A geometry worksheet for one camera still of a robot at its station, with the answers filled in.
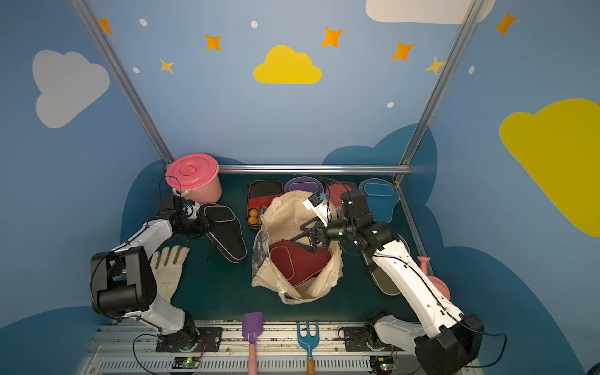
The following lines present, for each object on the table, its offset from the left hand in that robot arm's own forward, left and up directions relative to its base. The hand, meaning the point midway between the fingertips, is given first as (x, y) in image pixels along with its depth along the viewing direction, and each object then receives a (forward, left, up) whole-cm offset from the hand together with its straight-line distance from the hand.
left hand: (218, 222), depth 92 cm
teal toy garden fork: (-39, -37, -8) cm, 55 cm away
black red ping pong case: (+24, -12, -10) cm, 29 cm away
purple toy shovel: (-36, -18, -8) cm, 41 cm away
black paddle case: (-1, -1, -6) cm, 6 cm away
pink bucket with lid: (+18, +11, +9) cm, 23 cm away
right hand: (-15, -34, +19) cm, 42 cm away
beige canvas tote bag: (-5, -26, +11) cm, 29 cm away
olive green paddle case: (-19, -64, -8) cm, 67 cm away
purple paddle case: (+32, -34, -10) cm, 48 cm away
